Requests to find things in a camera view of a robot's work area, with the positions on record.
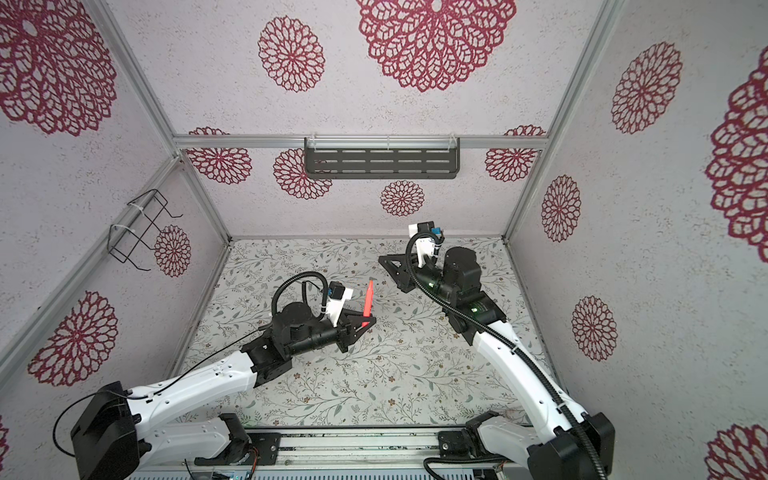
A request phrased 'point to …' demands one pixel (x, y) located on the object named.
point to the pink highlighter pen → (368, 309)
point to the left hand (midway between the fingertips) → (373, 323)
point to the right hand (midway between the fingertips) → (383, 254)
